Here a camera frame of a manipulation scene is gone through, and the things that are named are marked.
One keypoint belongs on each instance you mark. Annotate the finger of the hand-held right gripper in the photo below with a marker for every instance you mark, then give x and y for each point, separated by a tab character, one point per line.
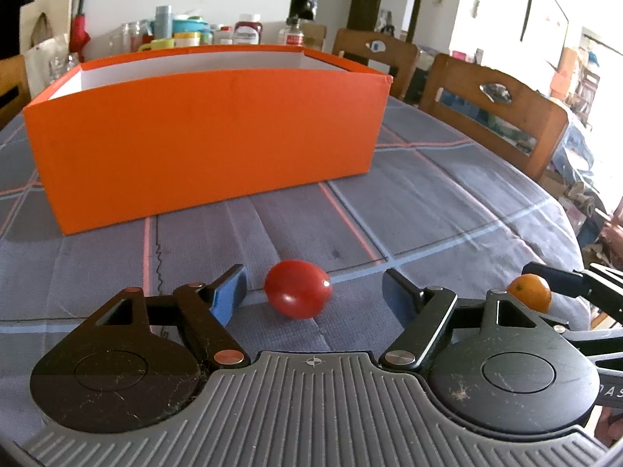
596	343
567	282

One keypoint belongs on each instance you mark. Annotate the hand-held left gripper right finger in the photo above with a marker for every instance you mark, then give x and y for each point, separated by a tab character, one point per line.
396	287

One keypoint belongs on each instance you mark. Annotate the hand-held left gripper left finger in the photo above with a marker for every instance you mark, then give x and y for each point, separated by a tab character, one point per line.
228	296

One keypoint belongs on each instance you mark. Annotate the small mandarin orange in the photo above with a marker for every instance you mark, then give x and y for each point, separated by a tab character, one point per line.
530	293

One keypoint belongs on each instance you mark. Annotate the oval red tomato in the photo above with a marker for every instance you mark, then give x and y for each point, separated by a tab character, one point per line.
298	296

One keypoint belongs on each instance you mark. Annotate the orange cardboard box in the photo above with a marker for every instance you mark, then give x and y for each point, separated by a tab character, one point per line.
204	141

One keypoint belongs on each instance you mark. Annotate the person's right hand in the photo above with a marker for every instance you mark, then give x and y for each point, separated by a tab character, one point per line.
611	428

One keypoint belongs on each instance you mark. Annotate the blue plaid tablecloth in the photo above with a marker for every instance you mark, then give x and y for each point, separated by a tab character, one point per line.
438	204

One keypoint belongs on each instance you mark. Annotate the wooden chair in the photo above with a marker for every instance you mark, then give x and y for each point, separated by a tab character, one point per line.
491	112
375	58
12	90

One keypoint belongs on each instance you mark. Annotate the yellow round container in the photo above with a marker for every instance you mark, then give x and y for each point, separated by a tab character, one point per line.
187	40

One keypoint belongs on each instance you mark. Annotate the yellow mug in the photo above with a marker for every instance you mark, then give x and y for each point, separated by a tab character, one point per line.
158	44

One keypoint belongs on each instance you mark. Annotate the brown jar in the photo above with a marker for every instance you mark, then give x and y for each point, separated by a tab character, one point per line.
248	29

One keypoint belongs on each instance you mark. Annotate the black framed board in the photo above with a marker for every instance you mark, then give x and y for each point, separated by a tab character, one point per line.
545	14

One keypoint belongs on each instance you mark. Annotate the clear bottle red label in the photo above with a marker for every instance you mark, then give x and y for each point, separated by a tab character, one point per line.
291	34

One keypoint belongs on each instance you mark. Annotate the teal bowl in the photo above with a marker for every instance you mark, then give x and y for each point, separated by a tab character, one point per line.
190	24

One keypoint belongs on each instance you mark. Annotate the glass jar with red contents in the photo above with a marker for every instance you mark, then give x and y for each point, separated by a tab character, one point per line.
132	36

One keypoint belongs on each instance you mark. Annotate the grey tall bottle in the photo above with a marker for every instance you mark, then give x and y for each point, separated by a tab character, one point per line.
163	22

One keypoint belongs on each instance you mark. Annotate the clear glass jar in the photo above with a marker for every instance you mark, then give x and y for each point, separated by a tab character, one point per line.
63	64

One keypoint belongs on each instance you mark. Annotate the white paper bag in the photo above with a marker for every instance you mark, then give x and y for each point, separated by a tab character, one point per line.
46	65

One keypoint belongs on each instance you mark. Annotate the red umbrella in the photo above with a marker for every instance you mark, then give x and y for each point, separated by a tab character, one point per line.
79	24

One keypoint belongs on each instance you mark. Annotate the beige printed paper bag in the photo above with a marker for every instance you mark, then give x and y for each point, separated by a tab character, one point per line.
46	14

